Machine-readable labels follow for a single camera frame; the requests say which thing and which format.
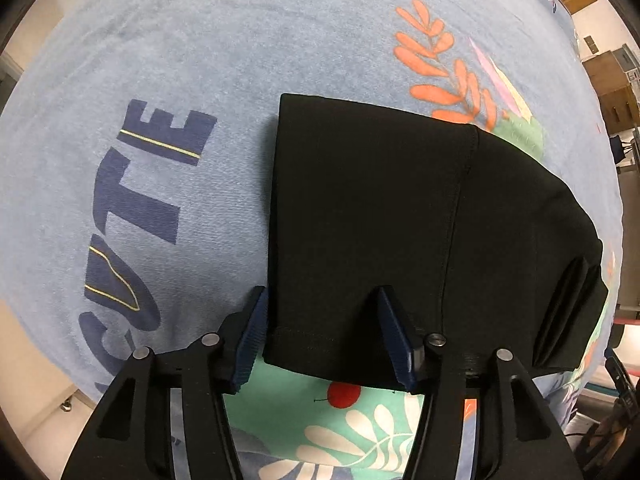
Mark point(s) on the grey printer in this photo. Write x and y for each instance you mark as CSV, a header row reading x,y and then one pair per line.
x,y
629,62

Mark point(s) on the blue printed bed sheet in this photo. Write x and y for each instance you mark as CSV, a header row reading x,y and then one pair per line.
x,y
200,60

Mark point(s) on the wooden dresser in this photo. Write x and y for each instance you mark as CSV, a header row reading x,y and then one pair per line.
x,y
617,105

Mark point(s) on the black pants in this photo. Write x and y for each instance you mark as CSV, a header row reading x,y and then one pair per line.
x,y
375,200

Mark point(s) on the wall switch plate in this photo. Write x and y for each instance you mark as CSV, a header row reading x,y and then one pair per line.
x,y
590,44

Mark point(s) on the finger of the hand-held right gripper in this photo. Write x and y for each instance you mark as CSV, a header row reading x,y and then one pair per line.
x,y
620,377

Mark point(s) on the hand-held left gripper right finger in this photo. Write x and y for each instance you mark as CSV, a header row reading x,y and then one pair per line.
x,y
395,335

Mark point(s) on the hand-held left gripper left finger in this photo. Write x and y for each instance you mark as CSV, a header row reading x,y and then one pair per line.
x,y
250,332

